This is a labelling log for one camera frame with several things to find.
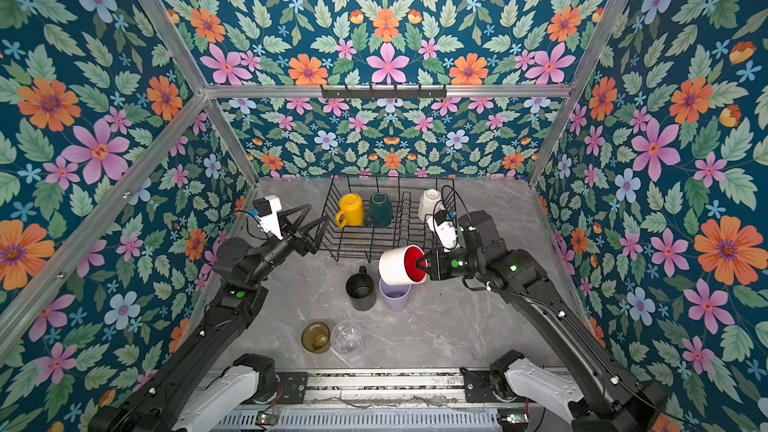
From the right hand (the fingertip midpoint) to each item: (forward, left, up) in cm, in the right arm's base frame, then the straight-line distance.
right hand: (416, 260), depth 67 cm
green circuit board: (-28, -23, -27) cm, 45 cm away
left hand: (+8, +22, +9) cm, 25 cm away
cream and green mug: (+28, +11, -18) cm, 35 cm away
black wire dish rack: (+29, +16, -19) cm, 38 cm away
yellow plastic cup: (+27, +20, -15) cm, 37 cm away
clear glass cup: (-9, +19, -27) cm, 34 cm away
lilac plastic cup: (-3, +5, -13) cm, 14 cm away
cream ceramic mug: (+30, -5, -13) cm, 33 cm away
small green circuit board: (-27, +37, -27) cm, 53 cm away
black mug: (+4, +16, -24) cm, 29 cm away
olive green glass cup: (-9, +28, -25) cm, 39 cm away
